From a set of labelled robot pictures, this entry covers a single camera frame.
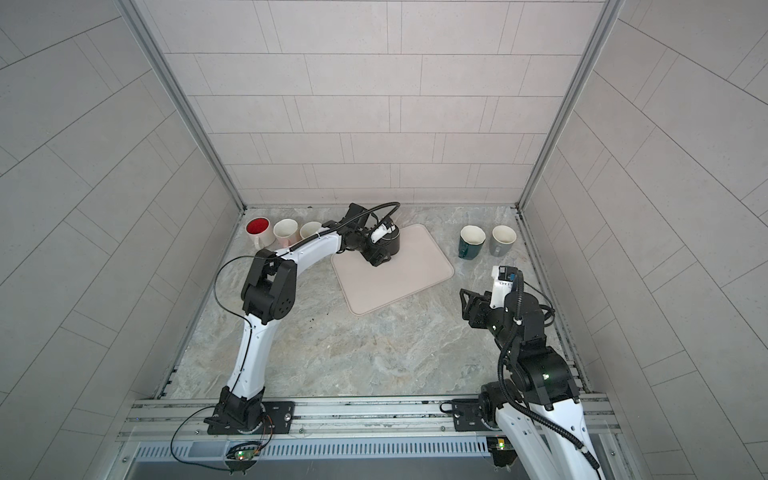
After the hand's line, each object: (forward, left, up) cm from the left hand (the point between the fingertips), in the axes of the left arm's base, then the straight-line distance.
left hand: (390, 244), depth 100 cm
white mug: (+5, +46, +2) cm, 46 cm away
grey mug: (+1, -38, +3) cm, 38 cm away
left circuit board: (-58, +31, -1) cm, 66 cm away
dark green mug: (-3, -26, +6) cm, 26 cm away
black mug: (-2, 0, +3) cm, 4 cm away
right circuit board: (-56, -27, -4) cm, 62 cm away
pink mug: (+2, +35, +4) cm, 35 cm away
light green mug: (+2, +27, +5) cm, 27 cm away
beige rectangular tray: (-5, -9, -4) cm, 12 cm away
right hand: (-26, -19, +17) cm, 37 cm away
